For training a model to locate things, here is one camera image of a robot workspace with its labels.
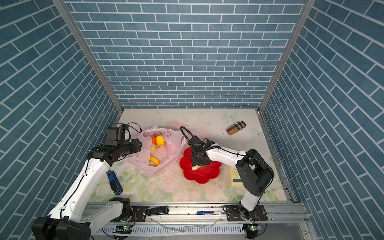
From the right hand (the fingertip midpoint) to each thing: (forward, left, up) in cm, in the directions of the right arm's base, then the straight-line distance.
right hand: (194, 160), depth 89 cm
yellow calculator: (-8, -24, -3) cm, 25 cm away
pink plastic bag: (+8, +23, -3) cm, 25 cm away
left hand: (0, +29, +16) cm, 33 cm away
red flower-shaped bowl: (-7, -5, -3) cm, 9 cm away
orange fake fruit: (+11, +28, +3) cm, 30 cm away
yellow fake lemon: (+11, +24, +2) cm, 27 cm away
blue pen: (-26, -8, -3) cm, 28 cm away
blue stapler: (-18, +40, +4) cm, 44 cm away
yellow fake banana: (-1, +25, -1) cm, 25 cm away
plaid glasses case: (+28, -26, 0) cm, 38 cm away
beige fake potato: (-4, -1, 0) cm, 5 cm away
